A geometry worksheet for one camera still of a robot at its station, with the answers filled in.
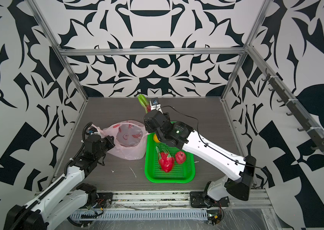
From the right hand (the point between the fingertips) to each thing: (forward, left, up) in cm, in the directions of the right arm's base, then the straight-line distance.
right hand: (152, 115), depth 70 cm
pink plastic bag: (+3, +17, -29) cm, 33 cm away
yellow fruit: (+2, 0, -27) cm, 27 cm away
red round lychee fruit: (-11, -14, -26) cm, 31 cm away
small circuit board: (-38, -29, -33) cm, 58 cm away
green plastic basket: (-18, -16, -31) cm, 39 cm away
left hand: (0, +24, -18) cm, 30 cm away
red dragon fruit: (-14, -6, -23) cm, 28 cm away
